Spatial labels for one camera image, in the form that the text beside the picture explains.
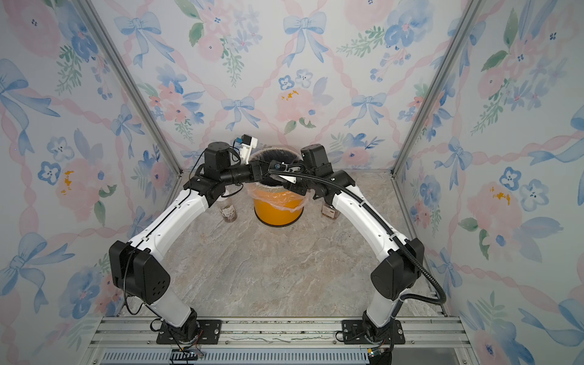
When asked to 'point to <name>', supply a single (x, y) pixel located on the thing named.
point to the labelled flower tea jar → (330, 211)
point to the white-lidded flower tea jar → (227, 209)
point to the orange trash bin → (269, 215)
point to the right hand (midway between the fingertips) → (284, 165)
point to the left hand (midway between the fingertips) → (278, 166)
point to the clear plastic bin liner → (277, 195)
